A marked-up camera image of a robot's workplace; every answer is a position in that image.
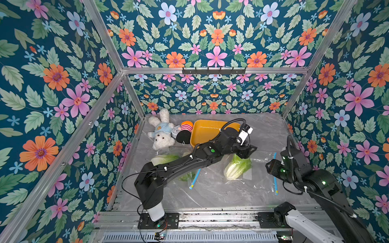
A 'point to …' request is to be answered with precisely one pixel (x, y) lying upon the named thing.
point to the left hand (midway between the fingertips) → (254, 144)
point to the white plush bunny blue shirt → (162, 133)
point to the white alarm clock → (174, 131)
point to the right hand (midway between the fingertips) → (271, 164)
